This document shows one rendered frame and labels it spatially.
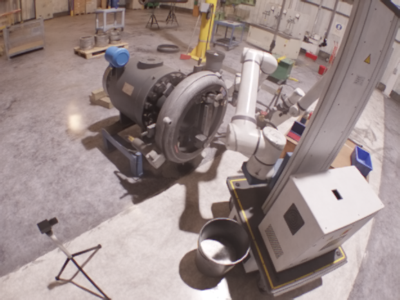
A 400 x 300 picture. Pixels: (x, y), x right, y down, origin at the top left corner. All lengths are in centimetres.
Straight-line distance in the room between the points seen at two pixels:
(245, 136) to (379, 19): 92
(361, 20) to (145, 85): 143
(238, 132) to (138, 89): 88
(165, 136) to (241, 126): 50
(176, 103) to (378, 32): 118
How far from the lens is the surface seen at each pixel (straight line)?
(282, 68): 473
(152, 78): 168
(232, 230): 145
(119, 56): 180
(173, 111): 135
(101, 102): 306
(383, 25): 117
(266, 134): 120
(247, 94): 131
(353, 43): 101
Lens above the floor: 150
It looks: 40 degrees down
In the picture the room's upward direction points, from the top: 11 degrees clockwise
